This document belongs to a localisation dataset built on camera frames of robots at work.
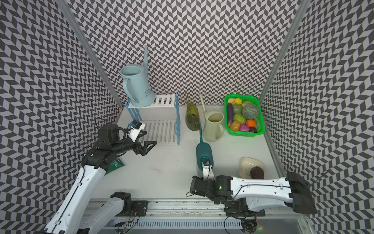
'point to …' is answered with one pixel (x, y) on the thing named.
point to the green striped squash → (239, 117)
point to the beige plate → (246, 165)
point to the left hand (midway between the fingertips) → (149, 139)
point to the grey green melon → (250, 111)
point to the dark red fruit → (256, 173)
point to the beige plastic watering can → (214, 129)
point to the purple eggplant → (230, 108)
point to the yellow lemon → (238, 101)
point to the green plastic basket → (253, 98)
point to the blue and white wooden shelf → (161, 118)
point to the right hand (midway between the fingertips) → (205, 183)
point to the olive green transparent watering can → (192, 116)
